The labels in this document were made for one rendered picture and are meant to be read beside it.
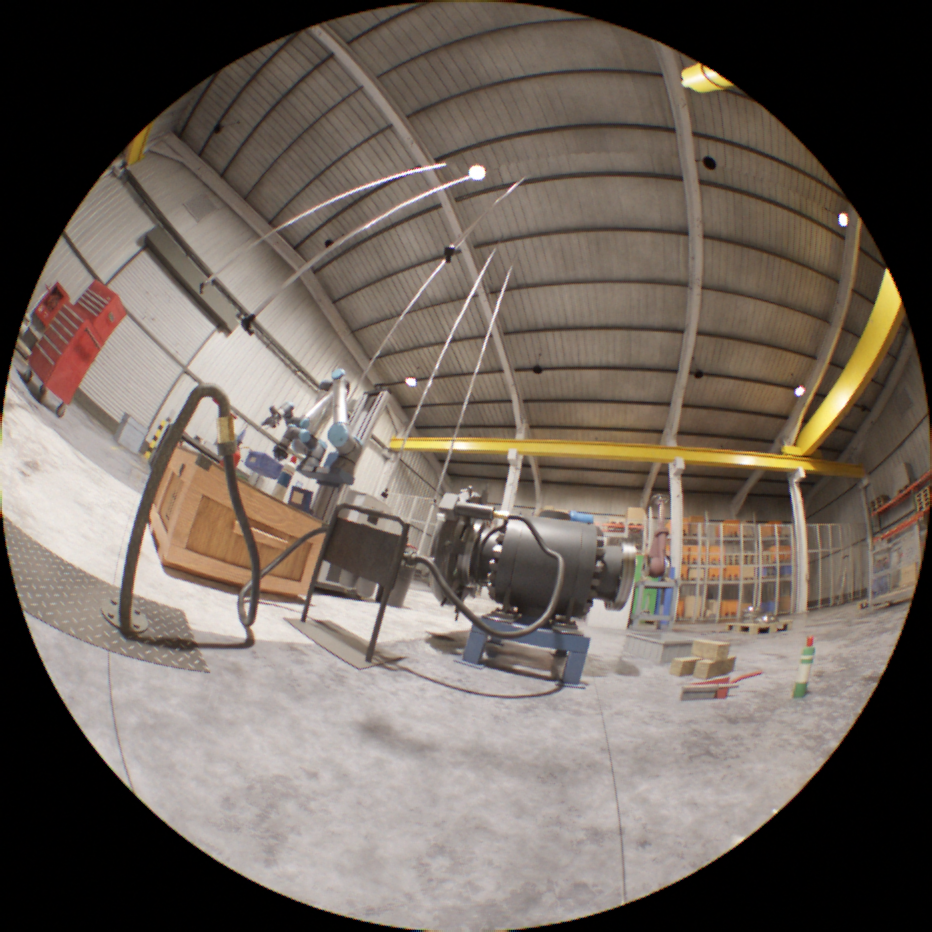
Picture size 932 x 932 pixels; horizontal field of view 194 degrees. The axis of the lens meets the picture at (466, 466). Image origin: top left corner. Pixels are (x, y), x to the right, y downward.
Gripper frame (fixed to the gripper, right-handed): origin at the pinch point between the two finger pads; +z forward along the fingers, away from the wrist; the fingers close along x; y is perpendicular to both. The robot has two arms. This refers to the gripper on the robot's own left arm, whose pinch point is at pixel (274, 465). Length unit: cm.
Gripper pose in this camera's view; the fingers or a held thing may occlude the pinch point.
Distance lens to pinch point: 221.3
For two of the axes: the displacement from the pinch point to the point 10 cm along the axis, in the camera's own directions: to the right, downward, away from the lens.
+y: 9.3, 1.1, -3.4
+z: -2.5, 8.8, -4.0
